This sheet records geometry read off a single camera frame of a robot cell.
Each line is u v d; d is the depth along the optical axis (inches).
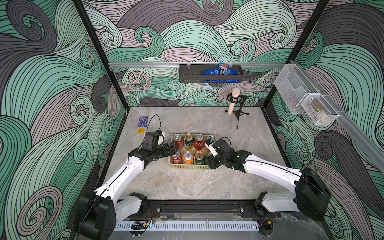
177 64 37.3
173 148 29.2
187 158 32.0
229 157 24.5
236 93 36.0
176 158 31.8
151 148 24.9
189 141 35.3
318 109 25.8
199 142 34.5
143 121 43.3
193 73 37.5
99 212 15.6
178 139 34.5
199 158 31.8
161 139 26.9
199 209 29.5
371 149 20.0
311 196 16.0
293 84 30.8
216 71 36.4
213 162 28.8
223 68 35.5
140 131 42.1
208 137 35.4
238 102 37.0
